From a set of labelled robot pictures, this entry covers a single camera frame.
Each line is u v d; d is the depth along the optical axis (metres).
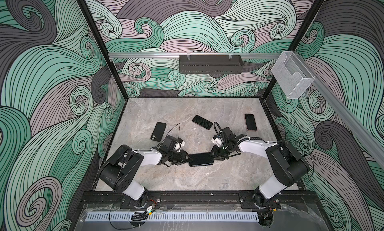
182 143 0.85
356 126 0.55
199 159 0.87
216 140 0.86
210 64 0.98
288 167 0.45
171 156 0.76
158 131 1.02
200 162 0.84
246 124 1.04
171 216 0.70
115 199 0.72
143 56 1.91
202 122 1.05
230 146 0.68
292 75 0.79
